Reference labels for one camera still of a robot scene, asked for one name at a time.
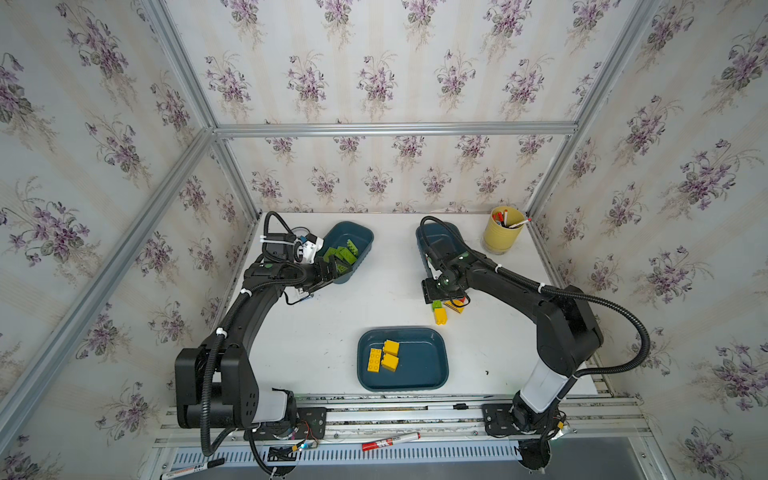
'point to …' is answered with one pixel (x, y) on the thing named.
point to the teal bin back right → (438, 240)
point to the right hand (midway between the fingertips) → (432, 296)
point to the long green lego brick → (330, 252)
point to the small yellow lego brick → (390, 362)
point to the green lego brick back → (352, 246)
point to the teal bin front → (422, 365)
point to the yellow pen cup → (503, 229)
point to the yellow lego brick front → (440, 316)
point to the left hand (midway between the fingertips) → (340, 270)
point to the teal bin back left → (338, 235)
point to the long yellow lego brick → (374, 360)
